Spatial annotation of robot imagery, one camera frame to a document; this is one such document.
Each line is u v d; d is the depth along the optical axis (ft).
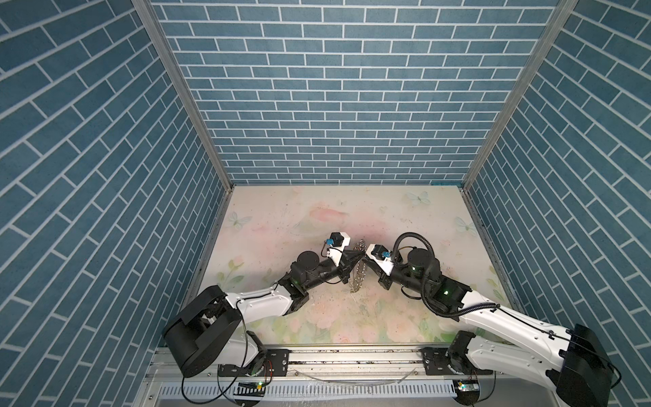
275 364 2.43
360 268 2.48
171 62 2.61
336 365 2.43
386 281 2.15
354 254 2.37
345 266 2.23
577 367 1.30
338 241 2.16
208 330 1.40
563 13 2.34
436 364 2.41
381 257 2.03
